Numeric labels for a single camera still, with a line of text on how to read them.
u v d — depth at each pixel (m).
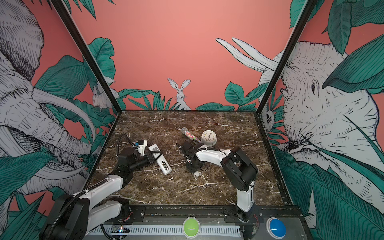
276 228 0.70
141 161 0.74
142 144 0.79
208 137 1.01
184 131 1.04
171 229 0.70
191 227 0.69
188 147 0.75
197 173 0.86
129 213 0.73
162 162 0.81
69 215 0.86
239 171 0.48
